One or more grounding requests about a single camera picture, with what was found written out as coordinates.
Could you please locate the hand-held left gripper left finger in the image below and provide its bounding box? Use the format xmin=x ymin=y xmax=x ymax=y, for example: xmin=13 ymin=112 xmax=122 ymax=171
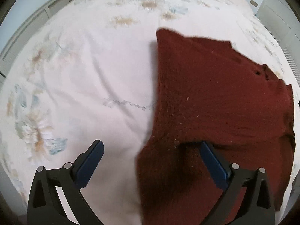
xmin=27 ymin=140 xmax=105 ymax=225

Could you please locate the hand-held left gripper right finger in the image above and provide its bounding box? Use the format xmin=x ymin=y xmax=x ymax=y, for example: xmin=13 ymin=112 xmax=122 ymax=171
xmin=200 ymin=141 xmax=276 ymax=225

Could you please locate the dark red knit sweater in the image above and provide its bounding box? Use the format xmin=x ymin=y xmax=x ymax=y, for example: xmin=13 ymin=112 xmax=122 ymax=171
xmin=135 ymin=27 xmax=296 ymax=225

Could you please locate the floral bed quilt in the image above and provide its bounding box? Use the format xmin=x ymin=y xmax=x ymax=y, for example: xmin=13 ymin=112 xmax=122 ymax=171
xmin=0 ymin=0 xmax=294 ymax=225

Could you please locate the white louvered wardrobe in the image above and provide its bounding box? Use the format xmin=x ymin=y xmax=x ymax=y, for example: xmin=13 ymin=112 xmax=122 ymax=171
xmin=255 ymin=0 xmax=300 ymax=81

